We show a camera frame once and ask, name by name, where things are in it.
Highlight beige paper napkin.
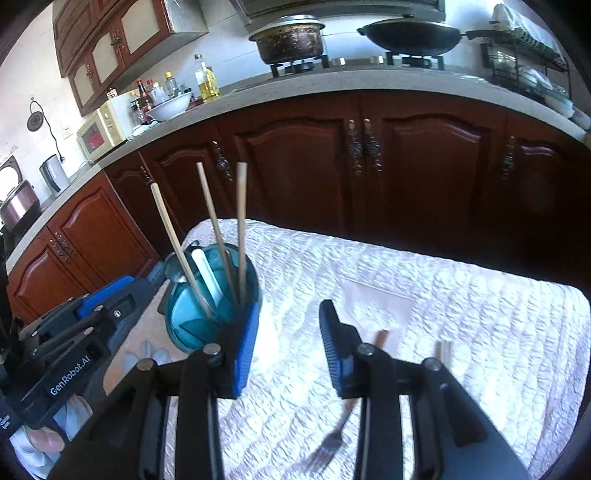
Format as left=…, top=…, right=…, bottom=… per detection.
left=338, top=276, right=416, bottom=352

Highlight metal fork wooden handle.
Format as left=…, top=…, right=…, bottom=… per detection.
left=298, top=329, right=389, bottom=475

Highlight black wire dish rack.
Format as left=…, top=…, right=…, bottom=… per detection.
left=479, top=27, right=572, bottom=101

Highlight yellow oil bottle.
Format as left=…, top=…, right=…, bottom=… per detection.
left=194, top=54, right=221, bottom=102

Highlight grey stone countertop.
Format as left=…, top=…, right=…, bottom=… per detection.
left=4, top=64, right=591, bottom=274

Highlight black round wall hanger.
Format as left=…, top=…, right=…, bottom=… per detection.
left=26, top=98, right=64, bottom=163

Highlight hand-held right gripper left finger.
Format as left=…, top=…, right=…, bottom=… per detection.
left=47, top=300, right=262, bottom=480

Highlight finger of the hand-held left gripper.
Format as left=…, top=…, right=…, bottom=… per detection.
left=75, top=275, right=157, bottom=320

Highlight speckled cooking pot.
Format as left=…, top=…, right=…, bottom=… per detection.
left=248, top=15, right=327, bottom=66

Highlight stack of white bowls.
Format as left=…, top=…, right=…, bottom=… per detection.
left=521, top=67, right=591, bottom=131

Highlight dark sauce bottle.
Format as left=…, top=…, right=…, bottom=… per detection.
left=134, top=79, right=156, bottom=123

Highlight metal spoon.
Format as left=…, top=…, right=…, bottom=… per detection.
left=164, top=251, right=190, bottom=284

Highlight cream microwave oven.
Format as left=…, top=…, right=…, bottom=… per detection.
left=76, top=99, right=129, bottom=163

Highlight black wok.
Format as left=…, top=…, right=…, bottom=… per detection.
left=357, top=14, right=498, bottom=58

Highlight white quilted tablecloth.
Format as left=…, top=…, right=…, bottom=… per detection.
left=106, top=217, right=591, bottom=480

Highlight wooden wall cabinet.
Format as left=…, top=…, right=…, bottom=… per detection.
left=52, top=0, right=209, bottom=117

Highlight rice cooker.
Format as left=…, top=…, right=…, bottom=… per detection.
left=0, top=155, right=42, bottom=233

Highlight white floral cup teal inside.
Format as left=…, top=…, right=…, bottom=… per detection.
left=163, top=244, right=264, bottom=355

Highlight person's left hand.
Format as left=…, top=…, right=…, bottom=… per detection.
left=8, top=396, right=94, bottom=480

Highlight gas stove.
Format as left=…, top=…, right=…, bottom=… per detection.
left=269, top=52, right=447, bottom=78

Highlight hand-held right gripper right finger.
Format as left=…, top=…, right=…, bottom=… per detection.
left=318, top=298, right=533, bottom=480

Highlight dark wooden base cabinets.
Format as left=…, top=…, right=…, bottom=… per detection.
left=7, top=89, right=591, bottom=324

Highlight white mixing bowl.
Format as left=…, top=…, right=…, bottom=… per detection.
left=148, top=91, right=194, bottom=122

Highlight clear plastic bag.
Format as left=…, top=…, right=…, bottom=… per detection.
left=124, top=340, right=168, bottom=367

